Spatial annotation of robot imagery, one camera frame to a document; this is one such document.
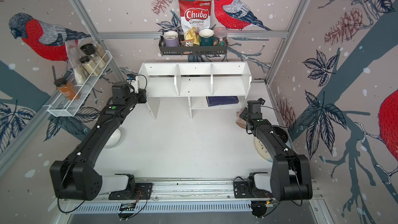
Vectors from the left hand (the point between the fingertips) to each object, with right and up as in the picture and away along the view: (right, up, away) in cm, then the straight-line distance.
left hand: (147, 86), depth 81 cm
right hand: (+56, -14, +9) cm, 58 cm away
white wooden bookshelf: (+33, +1, +5) cm, 33 cm away
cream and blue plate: (+64, -36, +5) cm, 73 cm away
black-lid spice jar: (-27, +9, -3) cm, 29 cm away
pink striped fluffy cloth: (+52, -21, +10) cm, 57 cm away
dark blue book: (+37, -8, +10) cm, 39 cm away
